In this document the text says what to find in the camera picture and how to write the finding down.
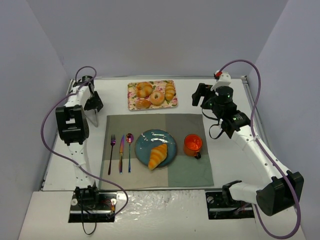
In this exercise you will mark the floral rectangular tray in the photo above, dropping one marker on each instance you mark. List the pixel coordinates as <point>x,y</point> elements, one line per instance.
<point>158,85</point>

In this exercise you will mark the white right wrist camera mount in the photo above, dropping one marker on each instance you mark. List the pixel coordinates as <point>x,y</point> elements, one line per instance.
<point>222,79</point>

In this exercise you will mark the orange mug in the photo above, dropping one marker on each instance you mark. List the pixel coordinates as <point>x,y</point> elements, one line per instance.
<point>192,146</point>

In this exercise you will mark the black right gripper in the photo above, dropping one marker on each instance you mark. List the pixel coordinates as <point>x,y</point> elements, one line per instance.
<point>202,93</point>

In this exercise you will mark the iridescent fork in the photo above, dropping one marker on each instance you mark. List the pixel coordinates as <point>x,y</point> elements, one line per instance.
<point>112,143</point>

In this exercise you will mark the sugared bagel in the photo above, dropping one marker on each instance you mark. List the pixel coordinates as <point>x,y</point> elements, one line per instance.
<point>157,98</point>

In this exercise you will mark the iridescent spoon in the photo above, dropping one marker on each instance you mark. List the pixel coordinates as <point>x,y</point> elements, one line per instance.
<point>129,140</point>

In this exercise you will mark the striped bread roll right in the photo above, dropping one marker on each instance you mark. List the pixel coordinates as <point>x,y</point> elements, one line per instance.
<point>170,91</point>

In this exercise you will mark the long croissant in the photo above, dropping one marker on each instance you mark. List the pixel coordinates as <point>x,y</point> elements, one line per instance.
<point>157,155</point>

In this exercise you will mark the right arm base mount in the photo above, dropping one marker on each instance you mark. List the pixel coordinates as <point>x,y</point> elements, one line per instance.
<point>218,208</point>

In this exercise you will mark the patchwork grey green placemat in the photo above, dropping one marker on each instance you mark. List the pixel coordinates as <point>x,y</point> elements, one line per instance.
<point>183,172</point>

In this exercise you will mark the iridescent knife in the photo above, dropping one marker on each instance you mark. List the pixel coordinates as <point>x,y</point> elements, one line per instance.
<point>121,152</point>

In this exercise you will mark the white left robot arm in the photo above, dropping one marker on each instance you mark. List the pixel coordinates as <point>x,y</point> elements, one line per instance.
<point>73,129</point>

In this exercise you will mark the round sesame bun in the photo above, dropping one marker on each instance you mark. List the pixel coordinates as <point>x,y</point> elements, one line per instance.
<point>143,104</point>

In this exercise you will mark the blue ceramic plate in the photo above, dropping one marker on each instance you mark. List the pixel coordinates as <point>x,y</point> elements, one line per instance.
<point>151,139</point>

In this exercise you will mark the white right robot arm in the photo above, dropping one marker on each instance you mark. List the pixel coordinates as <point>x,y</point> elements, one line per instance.
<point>279,183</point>

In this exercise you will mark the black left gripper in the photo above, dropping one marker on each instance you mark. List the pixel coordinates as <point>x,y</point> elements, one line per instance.
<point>94,104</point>

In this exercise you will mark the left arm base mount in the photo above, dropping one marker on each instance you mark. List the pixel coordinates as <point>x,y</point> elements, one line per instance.
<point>90,205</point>

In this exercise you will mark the curved striped croissant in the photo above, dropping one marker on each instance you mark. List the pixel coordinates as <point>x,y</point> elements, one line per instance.
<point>144,89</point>

